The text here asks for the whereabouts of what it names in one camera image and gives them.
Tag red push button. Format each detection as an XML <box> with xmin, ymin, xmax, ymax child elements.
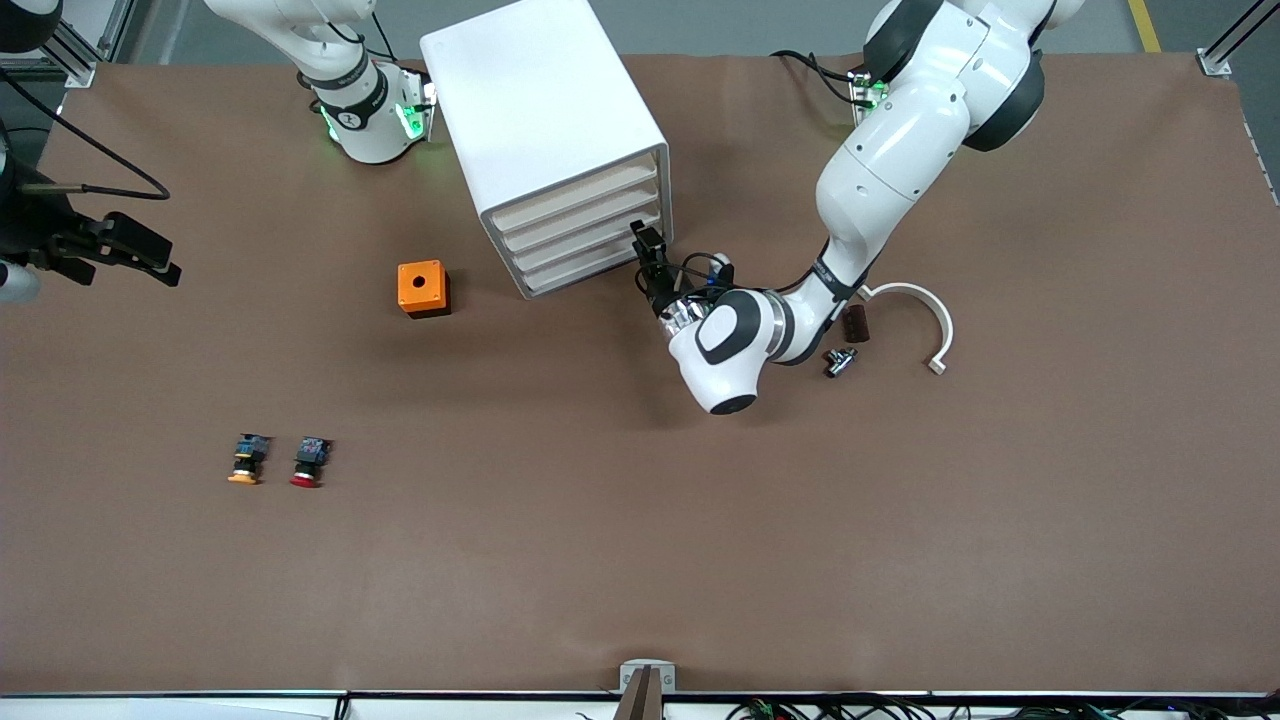
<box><xmin>290</xmin><ymin>436</ymin><xmax>334</xmax><ymax>489</ymax></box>

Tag white drawer cabinet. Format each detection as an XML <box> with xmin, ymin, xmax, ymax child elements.
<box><xmin>420</xmin><ymin>0</ymin><xmax>674</xmax><ymax>301</ymax></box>

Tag brown table mat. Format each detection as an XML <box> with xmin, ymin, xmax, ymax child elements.
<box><xmin>0</xmin><ymin>52</ymin><xmax>1280</xmax><ymax>696</ymax></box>

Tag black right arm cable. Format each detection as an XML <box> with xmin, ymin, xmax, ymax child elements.
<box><xmin>0</xmin><ymin>68</ymin><xmax>171</xmax><ymax>201</ymax></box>

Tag white table edge profile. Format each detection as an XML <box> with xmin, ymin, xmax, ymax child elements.
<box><xmin>0</xmin><ymin>688</ymin><xmax>1280</xmax><ymax>720</ymax></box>

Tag tangled black cables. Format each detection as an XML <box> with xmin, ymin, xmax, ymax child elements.
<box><xmin>725</xmin><ymin>693</ymin><xmax>1280</xmax><ymax>720</ymax></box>

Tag white curved plastic bracket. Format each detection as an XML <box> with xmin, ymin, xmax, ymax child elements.
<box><xmin>858</xmin><ymin>283</ymin><xmax>954</xmax><ymax>376</ymax></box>

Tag dark stand pole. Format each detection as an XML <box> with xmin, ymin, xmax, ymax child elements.
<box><xmin>612</xmin><ymin>666</ymin><xmax>669</xmax><ymax>720</ymax></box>

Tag orange button enclosure box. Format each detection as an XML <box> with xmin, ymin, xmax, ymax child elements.
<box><xmin>397</xmin><ymin>260</ymin><xmax>451</xmax><ymax>319</ymax></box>

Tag white plastic drawer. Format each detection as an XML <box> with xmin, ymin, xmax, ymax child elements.
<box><xmin>505</xmin><ymin>195</ymin><xmax>671</xmax><ymax>278</ymax></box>
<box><xmin>484</xmin><ymin>150</ymin><xmax>668</xmax><ymax>235</ymax></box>
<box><xmin>515</xmin><ymin>217</ymin><xmax>673</xmax><ymax>299</ymax></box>
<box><xmin>494</xmin><ymin>172</ymin><xmax>670</xmax><ymax>256</ymax></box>

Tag aluminium frame post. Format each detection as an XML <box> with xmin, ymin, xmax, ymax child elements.
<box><xmin>38</xmin><ymin>0</ymin><xmax>136</xmax><ymax>89</ymax></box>
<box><xmin>1197</xmin><ymin>0</ymin><xmax>1280</xmax><ymax>79</ymax></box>

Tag yellow push button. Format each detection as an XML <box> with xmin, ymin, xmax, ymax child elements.
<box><xmin>227</xmin><ymin>433</ymin><xmax>273</xmax><ymax>487</ymax></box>

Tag black base cable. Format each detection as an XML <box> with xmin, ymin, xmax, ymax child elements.
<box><xmin>770</xmin><ymin>48</ymin><xmax>863</xmax><ymax>106</ymax></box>

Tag grey metal bracket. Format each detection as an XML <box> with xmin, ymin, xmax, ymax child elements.
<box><xmin>619</xmin><ymin>659</ymin><xmax>677</xmax><ymax>695</ymax></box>

